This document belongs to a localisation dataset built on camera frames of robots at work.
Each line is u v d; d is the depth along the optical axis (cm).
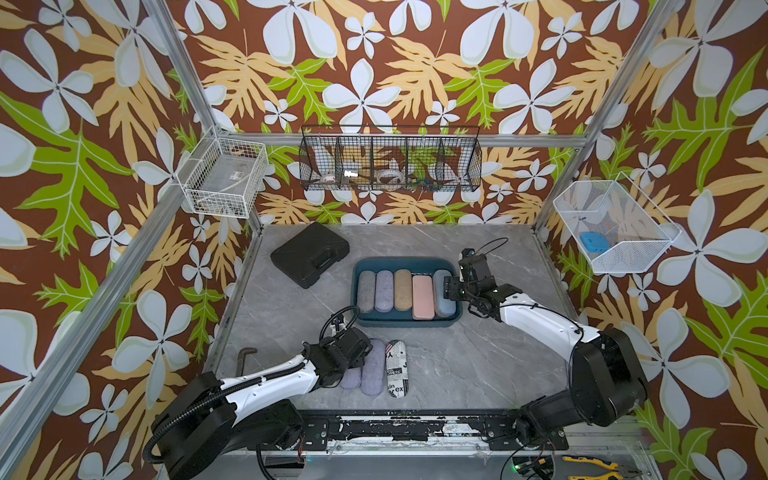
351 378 80
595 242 80
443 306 91
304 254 105
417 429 75
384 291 96
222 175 86
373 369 82
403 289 98
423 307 95
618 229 82
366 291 99
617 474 68
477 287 68
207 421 41
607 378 43
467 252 77
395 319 93
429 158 96
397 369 82
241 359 86
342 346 65
